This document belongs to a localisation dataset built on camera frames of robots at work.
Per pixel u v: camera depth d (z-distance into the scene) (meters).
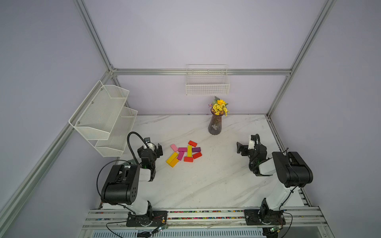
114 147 0.76
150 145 0.80
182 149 0.99
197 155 0.98
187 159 0.95
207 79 0.94
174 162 0.93
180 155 0.97
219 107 0.90
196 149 0.99
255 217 0.73
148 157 0.73
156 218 0.74
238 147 0.92
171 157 0.96
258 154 0.75
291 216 0.75
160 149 0.88
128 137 0.70
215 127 1.02
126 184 0.46
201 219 0.75
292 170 0.49
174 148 1.02
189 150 0.98
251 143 0.86
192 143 1.04
